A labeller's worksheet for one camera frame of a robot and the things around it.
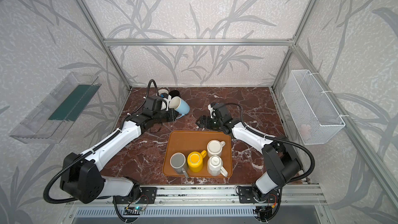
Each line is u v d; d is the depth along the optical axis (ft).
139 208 2.31
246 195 2.42
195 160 2.48
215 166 2.38
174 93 3.38
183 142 3.09
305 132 2.41
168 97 2.51
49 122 2.10
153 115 2.08
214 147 2.70
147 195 2.40
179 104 2.64
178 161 2.43
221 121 2.22
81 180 1.32
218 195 2.48
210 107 2.68
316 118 1.99
